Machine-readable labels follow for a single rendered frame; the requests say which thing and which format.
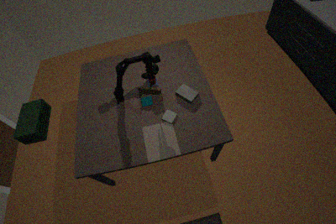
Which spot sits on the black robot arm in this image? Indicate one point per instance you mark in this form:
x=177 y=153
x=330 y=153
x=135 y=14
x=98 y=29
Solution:
x=147 y=58

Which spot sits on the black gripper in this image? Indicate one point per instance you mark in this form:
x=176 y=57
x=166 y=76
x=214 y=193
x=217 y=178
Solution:
x=148 y=73

